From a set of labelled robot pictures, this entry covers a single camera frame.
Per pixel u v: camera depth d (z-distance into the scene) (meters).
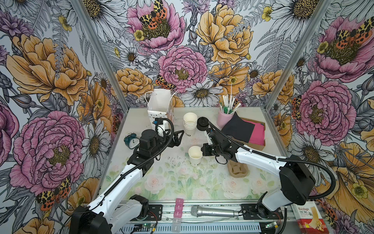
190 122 0.92
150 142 0.58
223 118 1.03
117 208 0.46
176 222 0.70
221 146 0.66
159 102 1.04
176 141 0.69
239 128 1.05
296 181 0.43
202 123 1.08
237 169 0.86
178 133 0.70
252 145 0.95
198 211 0.72
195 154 0.85
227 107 1.04
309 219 0.70
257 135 1.02
